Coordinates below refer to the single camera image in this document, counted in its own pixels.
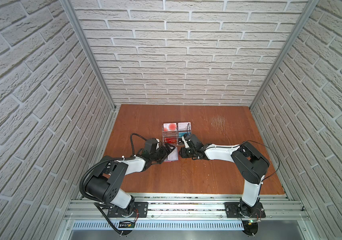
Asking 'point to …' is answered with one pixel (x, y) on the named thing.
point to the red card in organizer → (170, 140)
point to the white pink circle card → (169, 127)
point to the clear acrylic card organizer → (172, 133)
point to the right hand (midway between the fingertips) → (179, 152)
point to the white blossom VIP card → (184, 126)
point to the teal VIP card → (181, 134)
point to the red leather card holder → (172, 156)
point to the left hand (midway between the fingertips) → (172, 149)
